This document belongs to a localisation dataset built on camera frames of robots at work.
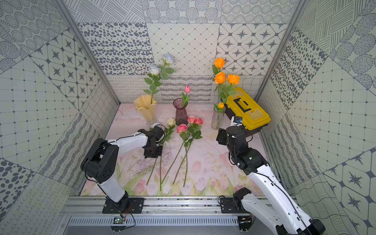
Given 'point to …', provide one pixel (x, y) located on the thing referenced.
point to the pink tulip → (185, 99)
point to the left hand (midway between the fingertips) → (158, 155)
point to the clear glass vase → (217, 118)
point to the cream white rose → (170, 123)
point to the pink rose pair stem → (194, 132)
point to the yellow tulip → (220, 107)
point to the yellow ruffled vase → (143, 104)
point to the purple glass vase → (181, 116)
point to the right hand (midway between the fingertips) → (225, 132)
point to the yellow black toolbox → (254, 118)
